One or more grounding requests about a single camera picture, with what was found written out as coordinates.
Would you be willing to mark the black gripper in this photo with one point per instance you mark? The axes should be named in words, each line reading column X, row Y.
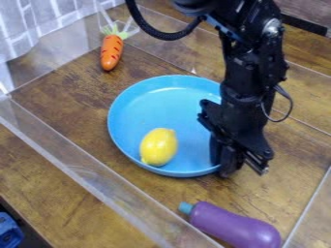
column 235, row 122

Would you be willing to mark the blue round tray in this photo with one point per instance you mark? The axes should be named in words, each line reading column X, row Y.
column 164, row 102

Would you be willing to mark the purple toy eggplant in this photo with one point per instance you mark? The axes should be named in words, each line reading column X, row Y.
column 240, row 231

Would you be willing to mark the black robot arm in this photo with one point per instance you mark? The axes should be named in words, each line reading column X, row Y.
column 251, row 32

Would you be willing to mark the yellow toy lemon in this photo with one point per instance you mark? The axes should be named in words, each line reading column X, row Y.
column 159, row 147

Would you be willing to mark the orange toy carrot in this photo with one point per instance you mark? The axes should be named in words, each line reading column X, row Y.
column 112, row 47

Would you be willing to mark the blue plastic object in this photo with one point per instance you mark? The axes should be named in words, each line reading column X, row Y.
column 11, row 234

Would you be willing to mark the white checkered curtain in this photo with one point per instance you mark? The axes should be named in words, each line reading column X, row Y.
column 29, row 19

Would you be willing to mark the clear acrylic enclosure wall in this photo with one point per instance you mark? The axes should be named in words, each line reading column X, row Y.
column 145, row 215

